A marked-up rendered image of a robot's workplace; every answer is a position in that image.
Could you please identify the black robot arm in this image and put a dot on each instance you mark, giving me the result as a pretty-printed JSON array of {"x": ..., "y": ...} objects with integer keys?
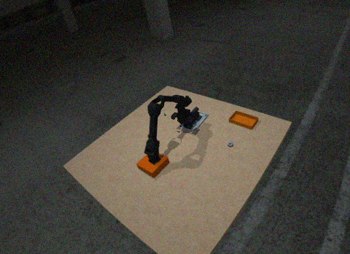
[{"x": 154, "y": 109}]

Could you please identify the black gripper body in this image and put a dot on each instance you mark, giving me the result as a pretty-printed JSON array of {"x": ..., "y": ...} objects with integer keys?
[{"x": 183, "y": 116}]

